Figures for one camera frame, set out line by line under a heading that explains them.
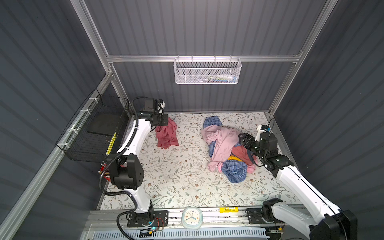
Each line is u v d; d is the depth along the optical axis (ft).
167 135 3.29
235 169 2.65
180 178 2.85
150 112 2.22
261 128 2.35
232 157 2.83
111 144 2.27
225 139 2.86
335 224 1.25
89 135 2.37
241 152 2.77
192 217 2.36
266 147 1.93
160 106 2.57
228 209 2.46
